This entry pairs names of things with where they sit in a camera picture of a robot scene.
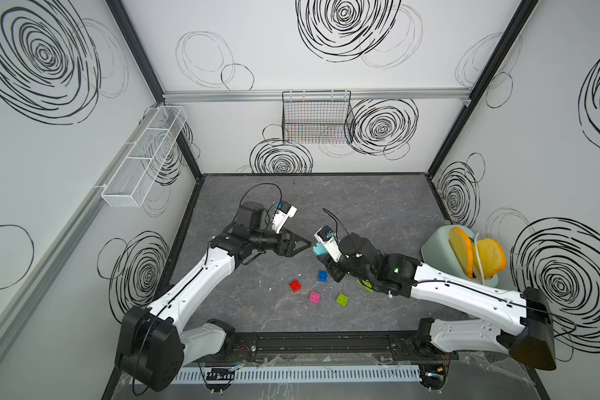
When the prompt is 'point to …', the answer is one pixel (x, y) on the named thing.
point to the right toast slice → (492, 255)
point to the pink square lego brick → (314, 297)
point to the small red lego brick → (295, 286)
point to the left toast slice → (462, 245)
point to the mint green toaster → (437, 253)
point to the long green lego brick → (368, 284)
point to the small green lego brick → (342, 300)
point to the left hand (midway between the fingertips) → (303, 242)
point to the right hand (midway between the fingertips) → (322, 254)
